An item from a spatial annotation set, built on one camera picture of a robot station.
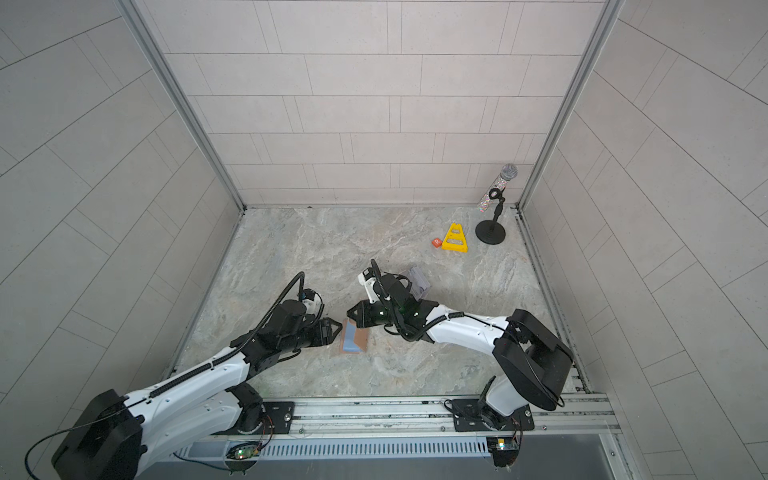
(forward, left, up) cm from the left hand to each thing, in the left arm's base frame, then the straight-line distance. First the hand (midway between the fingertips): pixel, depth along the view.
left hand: (345, 326), depth 82 cm
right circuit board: (-27, -39, -4) cm, 48 cm away
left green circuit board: (-28, +19, 0) cm, 34 cm away
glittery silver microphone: (+39, -47, +22) cm, 65 cm away
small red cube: (+32, -28, -4) cm, 43 cm away
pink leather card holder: (-3, -2, -4) cm, 5 cm away
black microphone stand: (+37, -49, -5) cm, 62 cm away
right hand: (0, -1, +6) cm, 6 cm away
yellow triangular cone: (+34, -35, -4) cm, 48 cm away
